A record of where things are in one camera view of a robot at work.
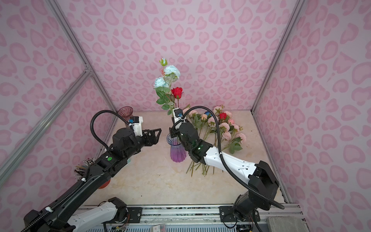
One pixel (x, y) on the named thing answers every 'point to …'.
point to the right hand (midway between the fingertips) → (172, 116)
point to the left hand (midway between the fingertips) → (156, 127)
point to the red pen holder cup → (105, 184)
